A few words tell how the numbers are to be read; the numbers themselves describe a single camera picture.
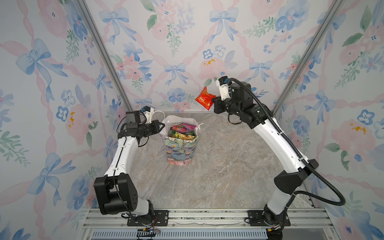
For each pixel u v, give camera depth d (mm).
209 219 754
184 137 787
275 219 636
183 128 846
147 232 730
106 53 858
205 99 718
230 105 576
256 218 735
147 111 734
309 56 858
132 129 624
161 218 734
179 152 814
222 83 586
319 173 408
